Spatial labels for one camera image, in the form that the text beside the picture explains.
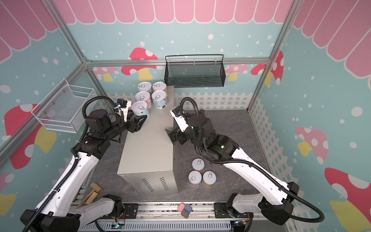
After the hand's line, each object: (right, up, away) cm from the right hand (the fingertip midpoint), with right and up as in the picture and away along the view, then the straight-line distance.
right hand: (174, 123), depth 62 cm
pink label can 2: (+9, -30, +18) cm, 36 cm away
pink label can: (+11, -24, +23) cm, 36 cm away
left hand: (-17, +3, +8) cm, 20 cm away
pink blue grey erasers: (+4, -45, +13) cm, 47 cm away
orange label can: (+17, -31, +18) cm, 40 cm away
